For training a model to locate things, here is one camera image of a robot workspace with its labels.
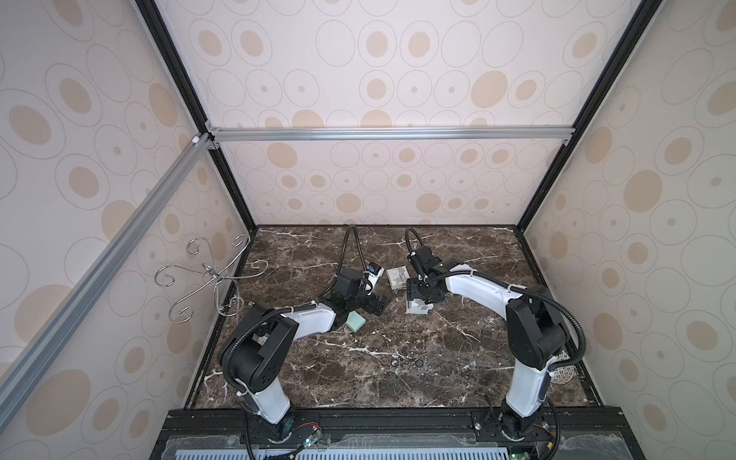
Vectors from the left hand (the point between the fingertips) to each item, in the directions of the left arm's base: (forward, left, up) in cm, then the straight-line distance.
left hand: (388, 288), depth 90 cm
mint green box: (-8, +10, -7) cm, 15 cm away
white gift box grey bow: (+8, -4, -6) cm, 10 cm away
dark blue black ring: (-20, -9, -9) cm, 23 cm away
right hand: (+2, -13, -4) cm, 14 cm away
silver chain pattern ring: (-20, -2, -10) cm, 22 cm away
